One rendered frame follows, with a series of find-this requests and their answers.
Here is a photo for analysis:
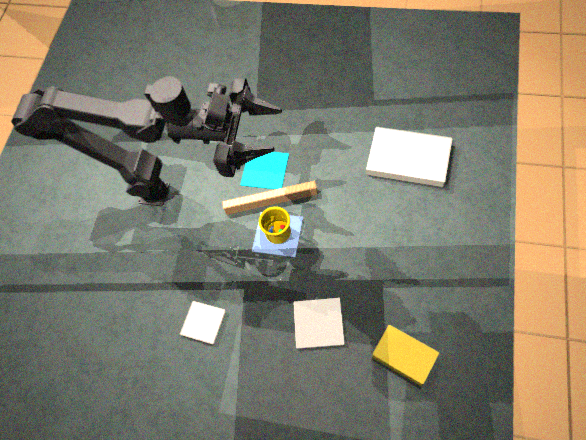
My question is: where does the yellow rectangular block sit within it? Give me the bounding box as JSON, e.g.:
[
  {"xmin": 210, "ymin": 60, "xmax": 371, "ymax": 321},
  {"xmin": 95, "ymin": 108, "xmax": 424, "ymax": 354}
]
[{"xmin": 372, "ymin": 325, "xmax": 439, "ymax": 386}]

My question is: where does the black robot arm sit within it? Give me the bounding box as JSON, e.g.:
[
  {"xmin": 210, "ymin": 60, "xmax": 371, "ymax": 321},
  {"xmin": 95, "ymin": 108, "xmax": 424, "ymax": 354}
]
[{"xmin": 11, "ymin": 76, "xmax": 230, "ymax": 206}]

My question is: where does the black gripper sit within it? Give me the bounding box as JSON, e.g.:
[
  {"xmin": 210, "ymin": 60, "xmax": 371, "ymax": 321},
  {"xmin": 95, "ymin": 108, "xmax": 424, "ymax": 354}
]
[{"xmin": 192, "ymin": 78, "xmax": 282, "ymax": 177}]

